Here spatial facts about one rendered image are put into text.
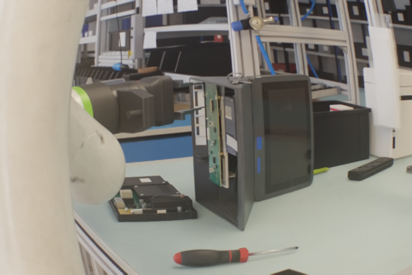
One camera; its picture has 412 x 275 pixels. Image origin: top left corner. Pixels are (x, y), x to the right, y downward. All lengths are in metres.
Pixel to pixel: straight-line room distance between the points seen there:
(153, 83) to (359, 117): 0.57
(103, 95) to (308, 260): 0.41
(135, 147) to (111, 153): 1.87
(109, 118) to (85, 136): 0.22
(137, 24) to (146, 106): 2.77
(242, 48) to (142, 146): 0.49
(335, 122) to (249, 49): 1.31
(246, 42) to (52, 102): 2.33
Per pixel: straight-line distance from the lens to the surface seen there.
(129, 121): 1.15
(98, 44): 4.96
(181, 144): 2.89
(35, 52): 0.56
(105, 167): 0.96
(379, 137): 1.66
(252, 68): 2.88
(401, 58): 6.40
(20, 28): 0.56
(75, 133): 0.90
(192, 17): 3.78
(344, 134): 1.62
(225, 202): 1.36
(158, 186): 1.42
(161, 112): 1.25
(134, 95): 1.13
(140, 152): 2.85
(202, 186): 1.38
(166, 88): 1.25
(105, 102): 1.14
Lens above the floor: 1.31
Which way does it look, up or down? 8 degrees down
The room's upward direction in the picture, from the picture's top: 3 degrees counter-clockwise
